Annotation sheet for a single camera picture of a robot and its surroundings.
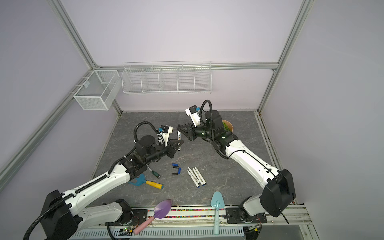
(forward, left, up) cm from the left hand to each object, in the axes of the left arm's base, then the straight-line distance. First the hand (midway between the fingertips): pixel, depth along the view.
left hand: (181, 142), depth 73 cm
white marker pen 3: (-13, -9, -24) cm, 29 cm away
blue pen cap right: (-5, +3, -24) cm, 25 cm away
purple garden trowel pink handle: (-25, +13, -25) cm, 38 cm away
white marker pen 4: (-13, -11, -24) cm, 29 cm away
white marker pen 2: (-11, -5, -24) cm, 27 cm away
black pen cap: (-7, +7, -25) cm, 27 cm away
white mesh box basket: (+41, +55, +2) cm, 69 cm away
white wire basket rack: (+49, +10, +5) cm, 50 cm away
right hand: (+3, +1, +6) cm, 7 cm away
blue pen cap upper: (0, +7, -26) cm, 26 cm away
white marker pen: (+1, +1, +3) cm, 4 cm away
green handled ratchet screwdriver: (-6, +18, -23) cm, 30 cm away
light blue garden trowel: (-23, -16, -22) cm, 36 cm away
